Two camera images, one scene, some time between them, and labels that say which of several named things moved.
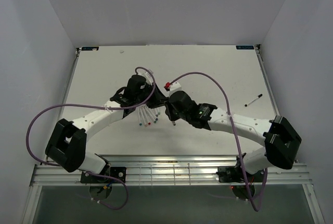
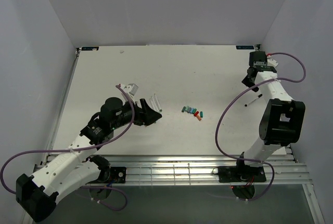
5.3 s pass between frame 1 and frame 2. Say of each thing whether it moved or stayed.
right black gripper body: moved
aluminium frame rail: stayed
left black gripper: moved
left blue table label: stayed
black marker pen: stayed
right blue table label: stayed
